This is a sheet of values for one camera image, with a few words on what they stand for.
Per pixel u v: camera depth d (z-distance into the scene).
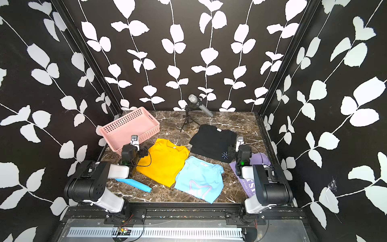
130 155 0.73
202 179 0.86
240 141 0.81
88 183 0.46
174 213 0.76
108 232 0.70
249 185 0.84
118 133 1.04
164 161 0.91
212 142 1.12
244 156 0.71
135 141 0.81
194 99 0.93
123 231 0.70
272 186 0.45
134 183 0.83
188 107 0.98
